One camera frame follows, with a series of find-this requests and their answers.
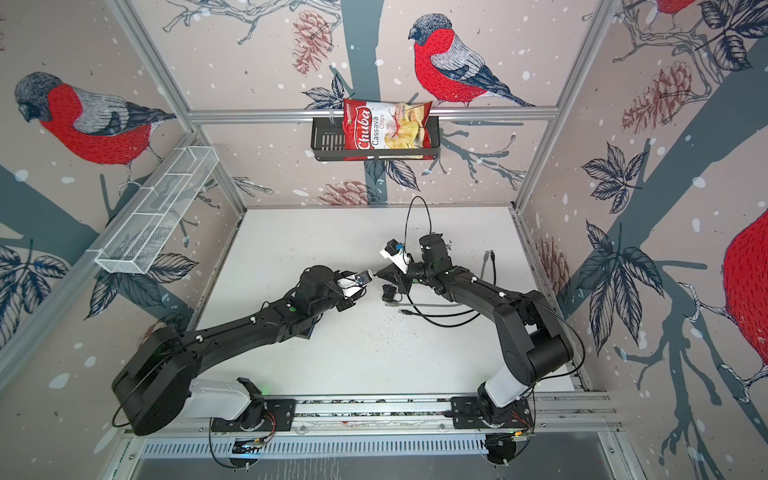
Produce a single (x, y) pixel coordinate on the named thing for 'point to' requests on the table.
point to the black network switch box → (303, 328)
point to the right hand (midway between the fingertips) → (377, 278)
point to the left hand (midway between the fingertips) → (359, 276)
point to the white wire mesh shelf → (157, 209)
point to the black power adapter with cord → (388, 293)
